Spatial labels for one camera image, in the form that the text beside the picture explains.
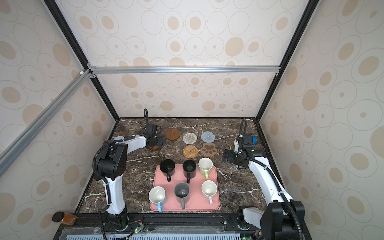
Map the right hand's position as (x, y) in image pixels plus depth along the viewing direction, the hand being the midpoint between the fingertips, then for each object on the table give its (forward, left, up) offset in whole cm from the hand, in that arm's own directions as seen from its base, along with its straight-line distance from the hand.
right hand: (231, 157), depth 84 cm
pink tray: (-19, +19, -13) cm, 30 cm away
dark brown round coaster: (+26, +37, -11) cm, 47 cm away
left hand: (+21, +43, -8) cm, 49 cm away
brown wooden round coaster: (+12, +46, -8) cm, 49 cm away
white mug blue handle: (-17, +41, -8) cm, 45 cm away
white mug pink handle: (-14, +13, -9) cm, 21 cm away
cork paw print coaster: (+13, +11, -11) cm, 20 cm away
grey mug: (-15, +28, -10) cm, 33 cm away
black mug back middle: (-2, +24, -8) cm, 25 cm away
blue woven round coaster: (+25, +11, -13) cm, 30 cm away
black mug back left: (-2, +37, -6) cm, 37 cm away
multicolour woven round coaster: (+22, +24, -11) cm, 34 cm away
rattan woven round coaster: (+12, +24, -12) cm, 29 cm away
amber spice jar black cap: (-29, +80, -2) cm, 85 cm away
